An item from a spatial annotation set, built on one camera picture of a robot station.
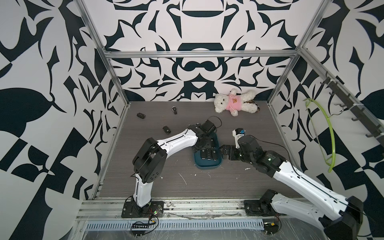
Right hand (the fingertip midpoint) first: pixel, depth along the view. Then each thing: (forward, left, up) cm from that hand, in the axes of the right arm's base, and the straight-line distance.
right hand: (225, 147), depth 77 cm
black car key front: (+4, +10, -15) cm, 19 cm away
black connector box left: (-33, +43, -20) cm, 57 cm away
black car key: (+34, +55, -15) cm, 66 cm away
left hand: (+8, +9, -10) cm, 16 cm away
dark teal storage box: (-2, +8, -16) cm, 19 cm away
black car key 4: (+3, +4, -15) cm, 16 cm away
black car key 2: (+21, +34, -14) cm, 43 cm away
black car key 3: (+3, +7, -15) cm, 17 cm away
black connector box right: (-33, -19, -19) cm, 43 cm away
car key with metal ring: (+40, +30, -15) cm, 52 cm away
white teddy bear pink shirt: (+41, -15, -10) cm, 45 cm away
